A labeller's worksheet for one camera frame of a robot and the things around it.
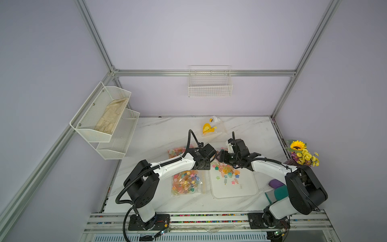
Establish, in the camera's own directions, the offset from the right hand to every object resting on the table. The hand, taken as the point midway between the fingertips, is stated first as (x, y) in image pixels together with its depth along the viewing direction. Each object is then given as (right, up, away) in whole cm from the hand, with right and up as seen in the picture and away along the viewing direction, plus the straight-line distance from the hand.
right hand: (219, 159), depth 90 cm
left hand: (-10, -3, -4) cm, 12 cm away
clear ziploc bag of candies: (0, +21, +20) cm, 29 cm away
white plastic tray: (+5, -12, -4) cm, 14 cm away
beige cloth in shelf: (-61, +28, -8) cm, 67 cm away
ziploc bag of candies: (-20, -13, -5) cm, 24 cm away
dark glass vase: (+35, +1, -14) cm, 38 cm away
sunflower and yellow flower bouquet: (+36, +6, -19) cm, 41 cm away
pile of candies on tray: (+5, -7, 0) cm, 9 cm away
